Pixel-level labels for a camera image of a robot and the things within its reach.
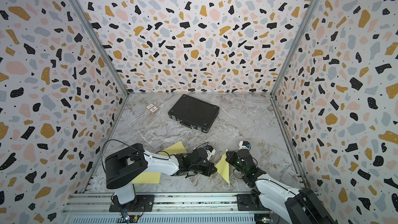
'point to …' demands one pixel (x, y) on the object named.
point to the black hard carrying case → (194, 113)
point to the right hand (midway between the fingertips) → (225, 152)
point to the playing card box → (152, 108)
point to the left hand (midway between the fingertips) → (220, 172)
